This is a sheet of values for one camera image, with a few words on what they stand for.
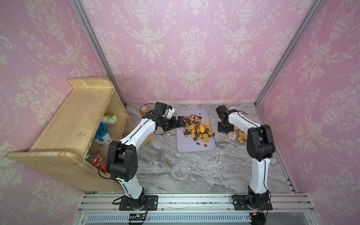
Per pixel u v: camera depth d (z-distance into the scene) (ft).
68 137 1.72
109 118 2.60
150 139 2.98
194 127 3.36
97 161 1.87
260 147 1.81
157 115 2.29
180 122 2.59
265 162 1.88
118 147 1.53
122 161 1.54
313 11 2.29
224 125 2.68
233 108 3.64
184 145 3.19
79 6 2.29
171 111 2.73
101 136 2.17
